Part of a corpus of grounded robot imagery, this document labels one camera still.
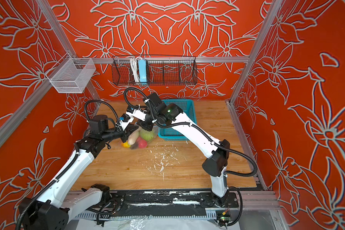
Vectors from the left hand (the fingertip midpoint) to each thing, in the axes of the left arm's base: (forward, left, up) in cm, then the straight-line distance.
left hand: (136, 124), depth 73 cm
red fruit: (-2, -1, -17) cm, 17 cm away
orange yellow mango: (-4, +8, -16) cm, 18 cm away
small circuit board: (-36, -47, -26) cm, 64 cm away
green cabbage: (+2, -4, -14) cm, 15 cm away
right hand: (0, -1, +4) cm, 4 cm away
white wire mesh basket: (+33, +49, +6) cm, 60 cm away
